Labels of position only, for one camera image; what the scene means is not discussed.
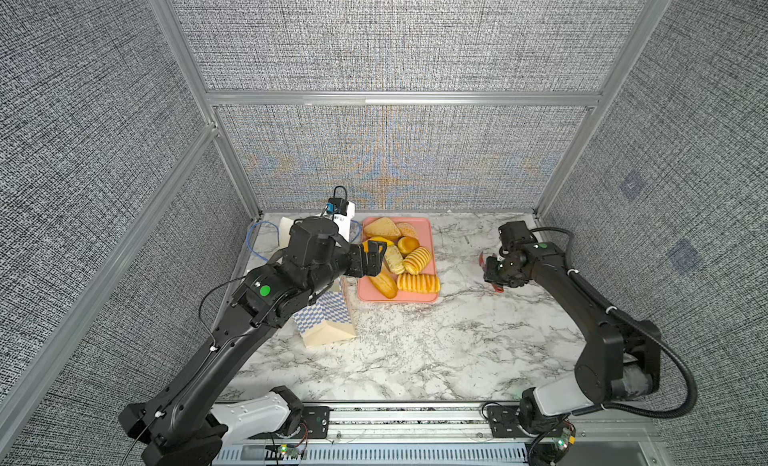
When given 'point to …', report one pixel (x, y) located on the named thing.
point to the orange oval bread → (376, 239)
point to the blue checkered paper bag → (328, 318)
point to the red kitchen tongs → (499, 288)
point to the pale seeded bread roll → (394, 259)
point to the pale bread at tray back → (407, 229)
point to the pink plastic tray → (367, 294)
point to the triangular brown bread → (382, 227)
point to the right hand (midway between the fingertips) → (492, 273)
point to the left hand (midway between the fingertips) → (370, 242)
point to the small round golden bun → (407, 244)
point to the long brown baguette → (386, 282)
